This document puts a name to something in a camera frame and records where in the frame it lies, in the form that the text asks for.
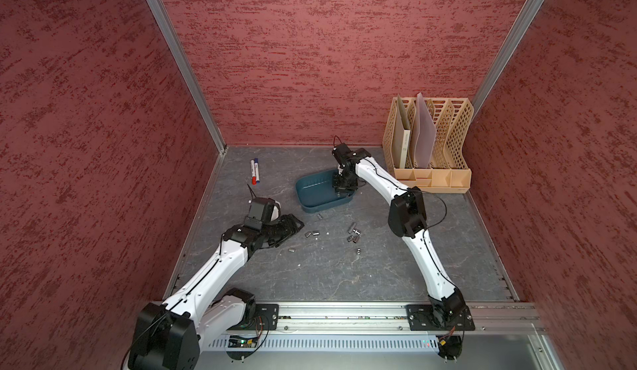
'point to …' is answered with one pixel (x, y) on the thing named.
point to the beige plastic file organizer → (451, 115)
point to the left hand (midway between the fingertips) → (298, 233)
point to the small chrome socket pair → (352, 238)
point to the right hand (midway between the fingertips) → (339, 192)
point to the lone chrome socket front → (358, 250)
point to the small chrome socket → (319, 216)
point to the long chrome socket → (352, 227)
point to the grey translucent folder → (424, 140)
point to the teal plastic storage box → (316, 192)
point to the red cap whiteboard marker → (254, 178)
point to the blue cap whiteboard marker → (256, 170)
